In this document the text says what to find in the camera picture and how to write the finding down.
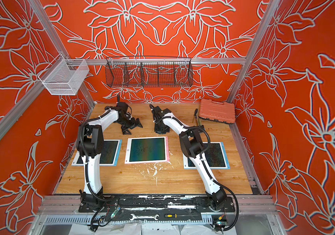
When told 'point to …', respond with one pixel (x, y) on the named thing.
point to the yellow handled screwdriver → (175, 215)
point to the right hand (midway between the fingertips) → (160, 130)
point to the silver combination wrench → (133, 217)
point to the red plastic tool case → (217, 111)
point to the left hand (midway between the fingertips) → (138, 128)
